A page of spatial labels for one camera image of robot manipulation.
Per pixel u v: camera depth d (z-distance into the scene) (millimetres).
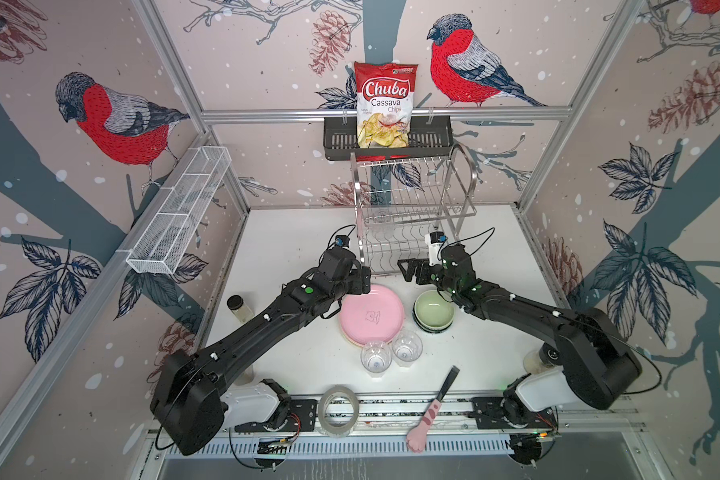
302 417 731
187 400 388
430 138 949
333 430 685
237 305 833
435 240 769
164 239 714
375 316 883
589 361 428
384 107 836
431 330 820
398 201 1222
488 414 728
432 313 868
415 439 705
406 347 846
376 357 833
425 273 775
